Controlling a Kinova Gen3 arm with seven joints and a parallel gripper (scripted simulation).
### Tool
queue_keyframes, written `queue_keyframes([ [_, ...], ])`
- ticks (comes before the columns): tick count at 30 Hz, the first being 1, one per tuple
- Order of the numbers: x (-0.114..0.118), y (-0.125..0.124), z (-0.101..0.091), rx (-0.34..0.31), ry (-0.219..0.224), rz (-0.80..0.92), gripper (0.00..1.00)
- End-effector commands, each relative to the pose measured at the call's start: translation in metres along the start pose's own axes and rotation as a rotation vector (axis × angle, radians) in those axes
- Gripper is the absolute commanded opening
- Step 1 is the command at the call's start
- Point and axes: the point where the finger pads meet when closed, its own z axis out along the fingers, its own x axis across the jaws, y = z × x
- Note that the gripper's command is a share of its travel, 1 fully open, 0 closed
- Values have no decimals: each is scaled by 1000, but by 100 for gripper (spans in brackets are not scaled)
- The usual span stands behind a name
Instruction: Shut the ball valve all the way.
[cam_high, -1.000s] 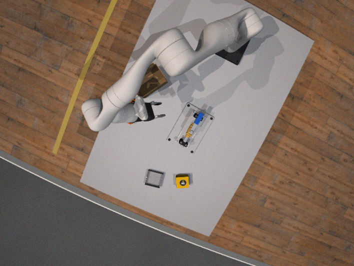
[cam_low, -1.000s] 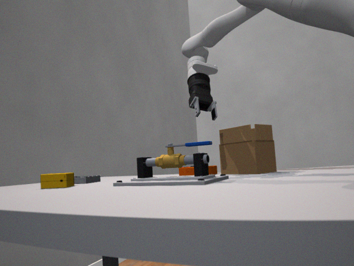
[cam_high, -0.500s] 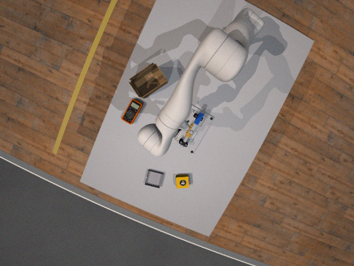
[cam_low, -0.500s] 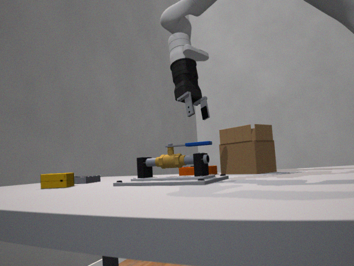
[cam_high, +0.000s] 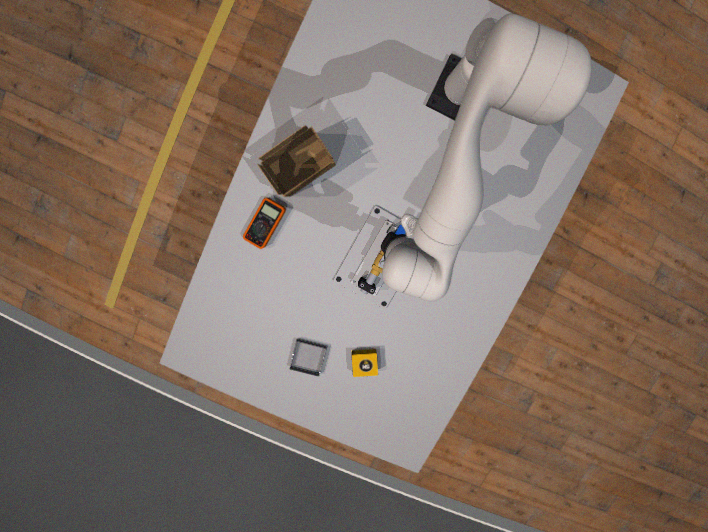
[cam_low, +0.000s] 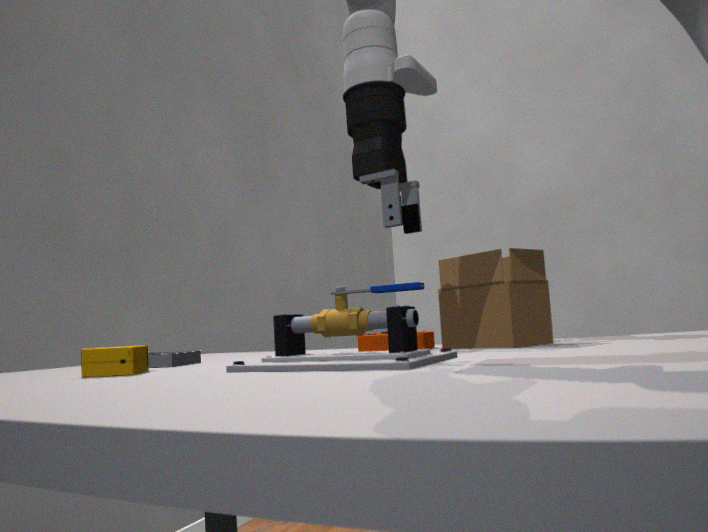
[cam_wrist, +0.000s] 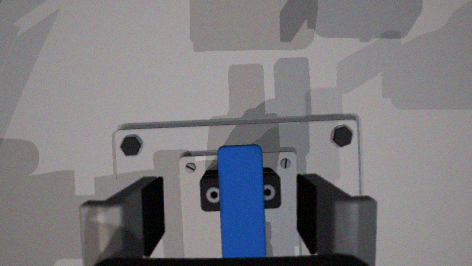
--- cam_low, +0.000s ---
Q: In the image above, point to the yellow box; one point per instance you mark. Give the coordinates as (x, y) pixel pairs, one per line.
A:
(114, 361)

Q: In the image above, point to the orange digital multimeter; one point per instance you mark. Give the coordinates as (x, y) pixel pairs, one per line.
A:
(379, 342)

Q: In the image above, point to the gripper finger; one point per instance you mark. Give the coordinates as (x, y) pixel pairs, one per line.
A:
(411, 207)
(390, 194)

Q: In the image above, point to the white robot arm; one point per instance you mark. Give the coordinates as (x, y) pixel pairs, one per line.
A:
(372, 28)

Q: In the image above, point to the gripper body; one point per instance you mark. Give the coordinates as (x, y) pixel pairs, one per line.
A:
(375, 110)

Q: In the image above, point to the brown cardboard box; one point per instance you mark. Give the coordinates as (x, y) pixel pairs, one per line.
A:
(484, 309)

